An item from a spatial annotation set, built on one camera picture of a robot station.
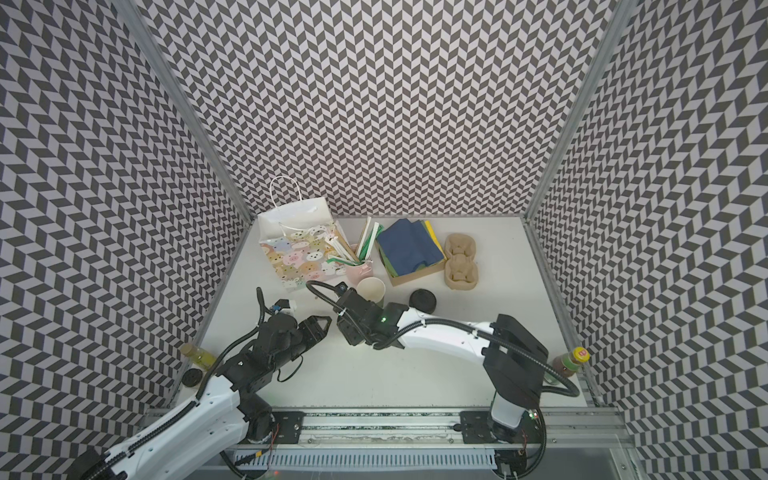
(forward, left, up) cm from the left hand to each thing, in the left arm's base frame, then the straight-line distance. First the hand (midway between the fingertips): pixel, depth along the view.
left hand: (327, 326), depth 82 cm
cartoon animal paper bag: (+18, +8, +18) cm, 26 cm away
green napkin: (+27, -15, -5) cm, 31 cm away
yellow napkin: (+40, -32, -3) cm, 51 cm away
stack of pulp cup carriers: (+20, -40, -4) cm, 45 cm away
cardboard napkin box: (+18, -25, -1) cm, 31 cm away
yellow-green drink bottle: (-9, +30, +3) cm, 32 cm away
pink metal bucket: (+19, -6, -2) cm, 20 cm away
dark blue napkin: (+32, -23, -3) cm, 39 cm away
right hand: (0, -9, 0) cm, 9 cm away
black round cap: (-14, +30, +2) cm, 33 cm away
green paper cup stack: (+11, -12, +2) cm, 16 cm away
